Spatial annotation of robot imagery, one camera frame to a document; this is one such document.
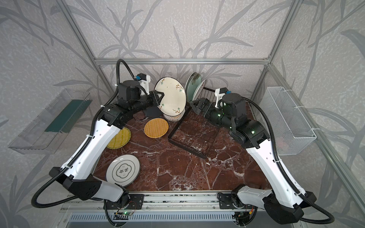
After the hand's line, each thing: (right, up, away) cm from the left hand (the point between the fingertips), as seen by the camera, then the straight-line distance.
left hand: (166, 90), depth 66 cm
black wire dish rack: (+22, +3, +29) cm, 36 cm away
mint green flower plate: (+13, +8, +16) cm, 22 cm away
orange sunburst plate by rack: (-1, -14, +45) cm, 47 cm away
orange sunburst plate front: (+17, +2, +15) cm, 22 cm away
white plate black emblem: (-29, -45, +19) cm, 57 cm away
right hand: (+14, -6, -6) cm, 17 cm away
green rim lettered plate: (+9, +6, +15) cm, 18 cm away
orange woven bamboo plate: (-15, -21, +38) cm, 46 cm away
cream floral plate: (+3, -4, +9) cm, 10 cm away
